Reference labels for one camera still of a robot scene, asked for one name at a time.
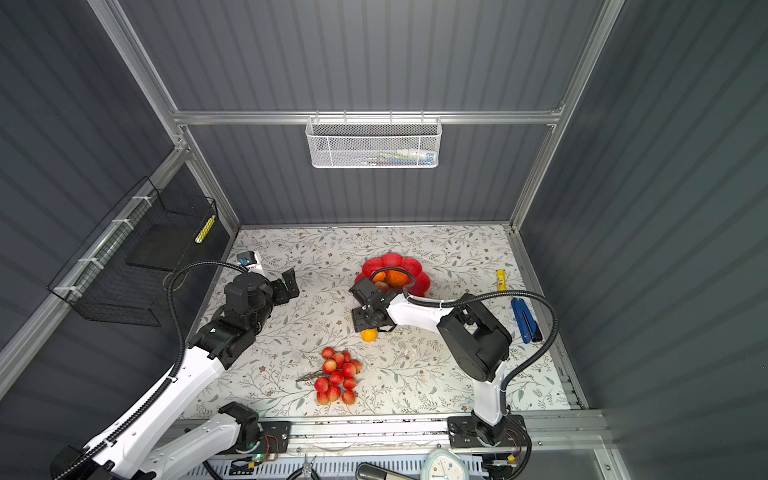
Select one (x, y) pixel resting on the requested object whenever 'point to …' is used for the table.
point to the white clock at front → (443, 464)
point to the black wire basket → (125, 270)
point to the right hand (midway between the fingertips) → (365, 322)
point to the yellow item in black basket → (204, 230)
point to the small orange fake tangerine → (369, 335)
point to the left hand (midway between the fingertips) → (277, 275)
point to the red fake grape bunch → (341, 381)
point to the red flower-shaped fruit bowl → (392, 260)
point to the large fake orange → (397, 278)
